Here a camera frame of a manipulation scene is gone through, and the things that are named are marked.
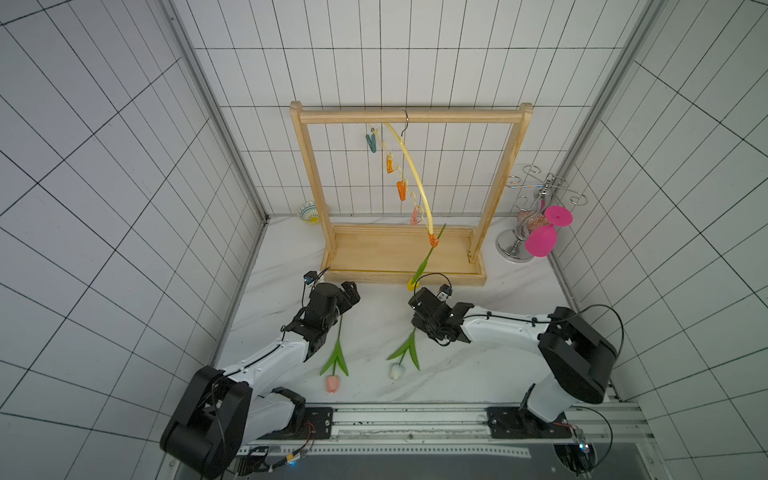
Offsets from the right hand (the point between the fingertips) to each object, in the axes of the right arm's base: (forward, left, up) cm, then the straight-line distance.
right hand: (407, 322), depth 89 cm
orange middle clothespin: (+24, +3, +32) cm, 41 cm away
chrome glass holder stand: (+34, -39, -2) cm, 52 cm away
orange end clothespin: (+11, -6, +26) cm, 29 cm away
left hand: (+5, +20, +6) cm, 21 cm away
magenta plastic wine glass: (+30, -46, +6) cm, 56 cm away
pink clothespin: (+17, -1, +27) cm, 32 cm away
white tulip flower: (-14, +2, 0) cm, 14 cm away
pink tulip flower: (-11, +19, 0) cm, 22 cm away
